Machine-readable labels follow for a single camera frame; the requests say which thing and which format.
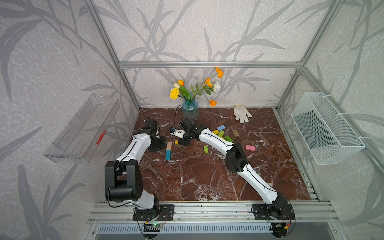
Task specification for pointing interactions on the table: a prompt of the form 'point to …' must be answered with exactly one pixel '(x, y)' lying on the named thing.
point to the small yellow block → (176, 142)
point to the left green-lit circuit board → (154, 227)
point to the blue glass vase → (190, 108)
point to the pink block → (250, 148)
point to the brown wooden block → (235, 133)
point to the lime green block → (206, 149)
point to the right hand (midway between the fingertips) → (180, 137)
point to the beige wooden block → (169, 146)
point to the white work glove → (240, 112)
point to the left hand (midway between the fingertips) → (163, 145)
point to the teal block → (168, 155)
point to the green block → (228, 138)
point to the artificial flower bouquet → (180, 91)
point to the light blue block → (221, 127)
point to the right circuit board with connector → (278, 229)
